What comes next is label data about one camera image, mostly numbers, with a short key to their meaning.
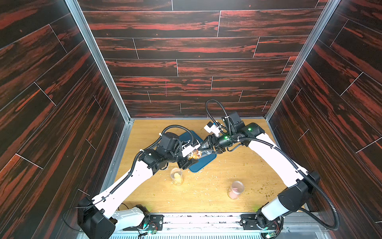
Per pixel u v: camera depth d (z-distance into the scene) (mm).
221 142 624
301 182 411
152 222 733
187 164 641
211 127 674
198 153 674
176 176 841
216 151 662
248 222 732
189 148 608
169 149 564
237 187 804
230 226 731
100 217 373
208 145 614
